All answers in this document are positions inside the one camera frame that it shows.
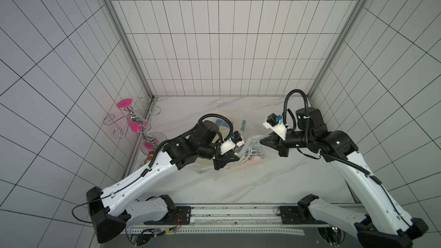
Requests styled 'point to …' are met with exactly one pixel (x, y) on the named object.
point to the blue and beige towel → (243, 125)
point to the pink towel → (256, 161)
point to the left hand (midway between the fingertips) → (231, 160)
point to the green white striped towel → (252, 148)
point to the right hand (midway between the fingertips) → (261, 136)
